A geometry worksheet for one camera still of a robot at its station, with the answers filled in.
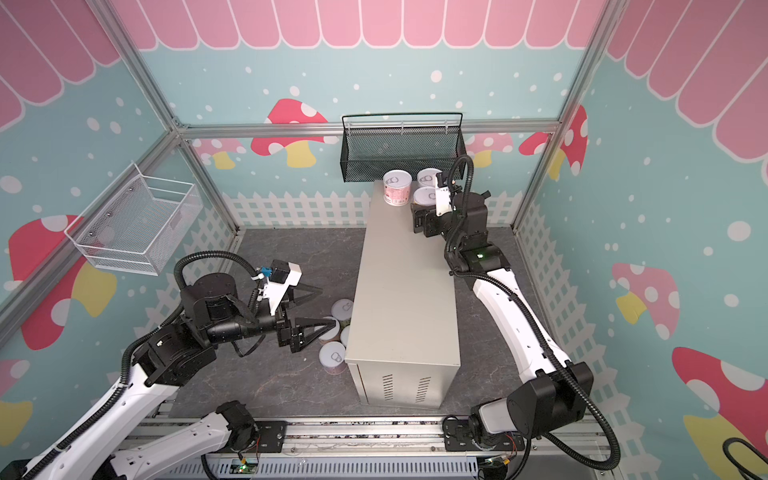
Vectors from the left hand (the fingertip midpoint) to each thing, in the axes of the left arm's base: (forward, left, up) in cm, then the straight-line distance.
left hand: (325, 314), depth 59 cm
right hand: (+29, -22, +5) cm, 37 cm away
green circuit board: (-23, +21, -35) cm, 48 cm away
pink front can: (+2, +3, -28) cm, 28 cm away
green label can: (+16, +3, -29) cm, 33 cm away
